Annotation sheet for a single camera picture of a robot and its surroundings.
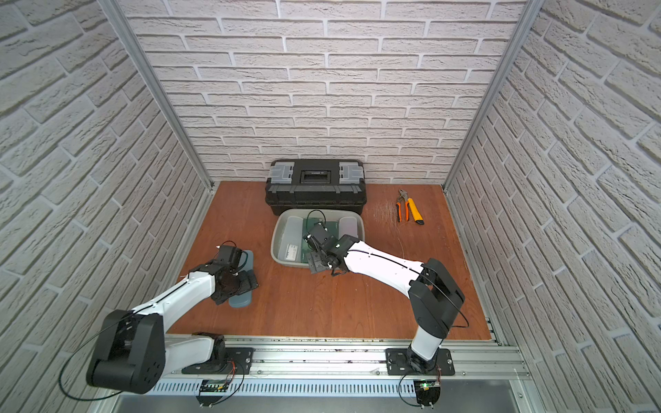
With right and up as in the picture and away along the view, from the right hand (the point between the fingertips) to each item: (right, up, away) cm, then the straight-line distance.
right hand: (327, 256), depth 86 cm
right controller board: (+29, -35, -15) cm, 48 cm away
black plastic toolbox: (-5, +26, +12) cm, 29 cm away
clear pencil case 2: (+8, +10, +14) cm, 19 cm away
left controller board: (-33, -35, -13) cm, 50 cm away
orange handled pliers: (+33, +22, +28) cm, 49 cm away
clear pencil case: (-14, +2, +11) cm, 18 cm away
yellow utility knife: (+38, +14, +23) cm, 47 cm away
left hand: (-29, -10, +3) cm, 30 cm away
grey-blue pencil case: (-28, -14, -3) cm, 31 cm away
